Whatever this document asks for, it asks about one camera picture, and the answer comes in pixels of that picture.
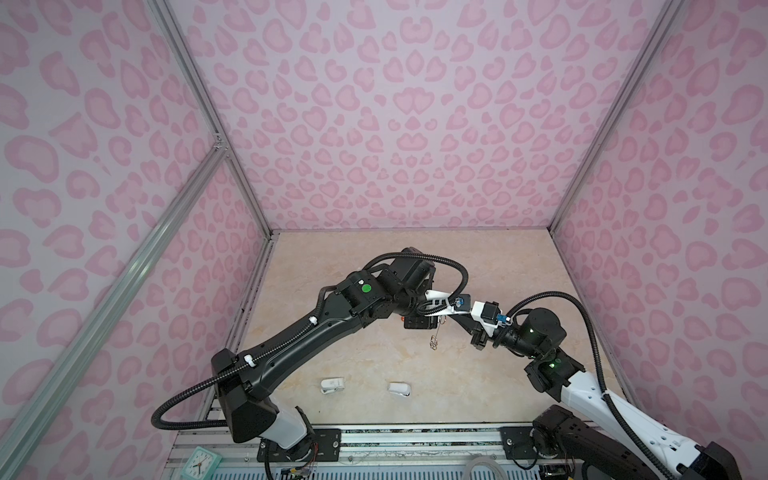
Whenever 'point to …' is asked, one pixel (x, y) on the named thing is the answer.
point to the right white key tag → (400, 388)
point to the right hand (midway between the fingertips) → (452, 308)
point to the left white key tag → (331, 385)
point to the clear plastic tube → (488, 460)
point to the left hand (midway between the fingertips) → (443, 299)
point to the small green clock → (201, 464)
